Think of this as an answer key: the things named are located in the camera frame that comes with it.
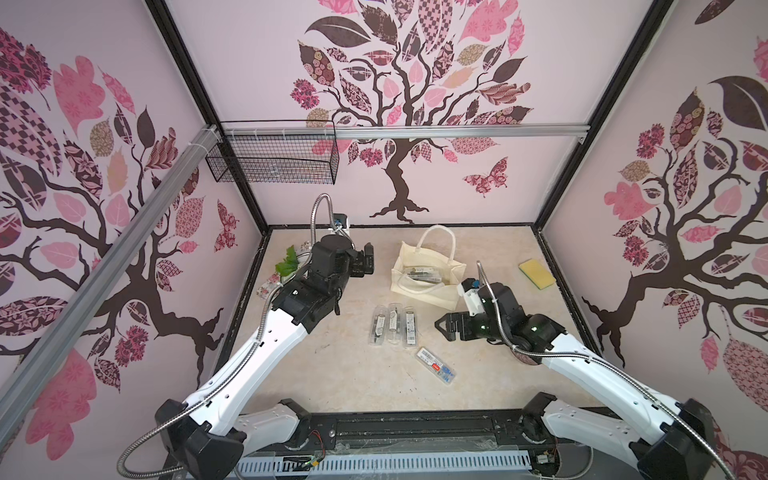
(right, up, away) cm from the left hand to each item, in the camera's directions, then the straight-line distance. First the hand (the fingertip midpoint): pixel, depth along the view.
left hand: (352, 250), depth 72 cm
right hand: (+25, -18, +5) cm, 31 cm away
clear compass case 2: (+11, -23, +19) cm, 32 cm away
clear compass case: (+22, -8, +25) cm, 34 cm away
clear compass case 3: (+16, -23, +18) cm, 33 cm away
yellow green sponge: (+63, -8, +34) cm, 72 cm away
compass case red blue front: (+24, -34, +11) cm, 43 cm away
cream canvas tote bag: (+25, -13, +17) cm, 33 cm away
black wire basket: (-20, +32, +22) cm, 44 cm away
